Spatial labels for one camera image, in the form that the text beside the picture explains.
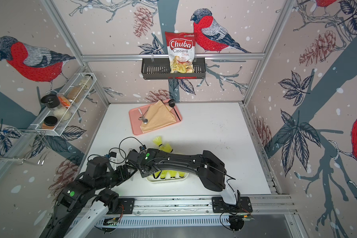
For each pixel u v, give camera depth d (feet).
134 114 3.75
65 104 2.32
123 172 2.01
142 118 3.61
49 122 1.97
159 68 3.31
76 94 2.53
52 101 2.06
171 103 3.87
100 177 1.75
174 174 2.73
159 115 3.70
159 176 2.02
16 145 1.87
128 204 2.40
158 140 3.12
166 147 2.99
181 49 2.71
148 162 1.65
